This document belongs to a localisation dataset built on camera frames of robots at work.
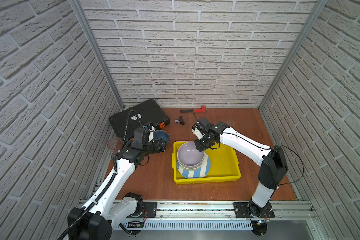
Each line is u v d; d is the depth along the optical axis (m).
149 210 0.73
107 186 0.43
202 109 1.19
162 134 0.98
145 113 1.07
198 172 0.81
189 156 0.84
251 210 0.65
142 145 0.58
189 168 0.77
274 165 0.45
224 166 0.88
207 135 0.61
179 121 1.10
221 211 0.76
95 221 0.37
